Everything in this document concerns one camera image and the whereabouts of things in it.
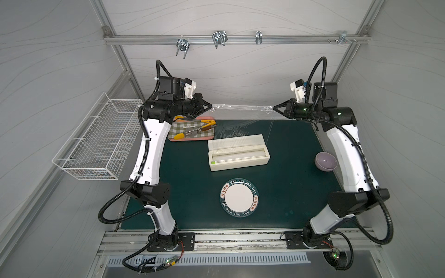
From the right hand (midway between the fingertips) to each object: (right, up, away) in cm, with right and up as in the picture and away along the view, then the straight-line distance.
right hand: (275, 106), depth 69 cm
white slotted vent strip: (-52, -65, +3) cm, 83 cm away
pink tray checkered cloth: (-44, -7, +45) cm, 64 cm away
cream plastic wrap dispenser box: (-15, -21, +24) cm, 35 cm away
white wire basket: (-70, -17, 0) cm, 72 cm away
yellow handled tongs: (-31, -6, +43) cm, 53 cm away
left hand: (-26, +1, -1) cm, 26 cm away
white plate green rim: (-14, -43, +18) cm, 49 cm away
